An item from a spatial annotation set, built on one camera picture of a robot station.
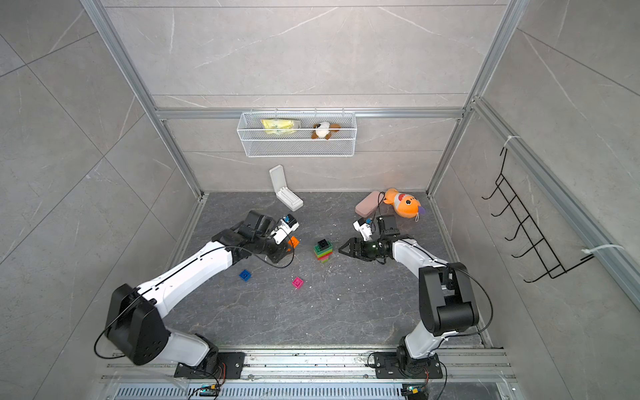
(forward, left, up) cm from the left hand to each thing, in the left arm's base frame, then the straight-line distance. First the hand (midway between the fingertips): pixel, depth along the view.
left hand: (291, 242), depth 83 cm
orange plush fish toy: (+22, -47, -8) cm, 53 cm away
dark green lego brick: (+1, -9, -8) cm, 12 cm away
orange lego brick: (+1, -1, 0) cm, 1 cm away
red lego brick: (+1, -11, -13) cm, 17 cm away
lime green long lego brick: (+1, -11, -10) cm, 15 cm away
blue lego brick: (-5, +18, -14) cm, 24 cm away
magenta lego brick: (-8, -1, -15) cm, 17 cm away
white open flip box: (+35, +7, -13) cm, 38 cm away
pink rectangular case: (+28, -31, -16) cm, 45 cm away
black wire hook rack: (-1, -68, +15) cm, 69 cm away
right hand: (0, -20, -7) cm, 21 cm away
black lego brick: (+2, -11, -5) cm, 12 cm away
